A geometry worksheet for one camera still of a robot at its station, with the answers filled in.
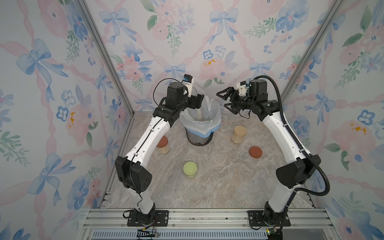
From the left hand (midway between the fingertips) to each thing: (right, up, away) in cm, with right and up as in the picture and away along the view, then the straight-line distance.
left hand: (197, 91), depth 75 cm
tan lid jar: (+27, -23, +23) cm, 42 cm away
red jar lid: (+39, -34, +23) cm, 57 cm away
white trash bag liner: (-5, -13, +7) cm, 15 cm away
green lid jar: (-4, -42, +9) cm, 43 cm away
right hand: (+12, -3, 0) cm, 12 cm away
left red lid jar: (-21, -30, +16) cm, 39 cm away
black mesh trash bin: (+1, -26, +21) cm, 34 cm away
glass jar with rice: (+4, -9, +19) cm, 21 cm away
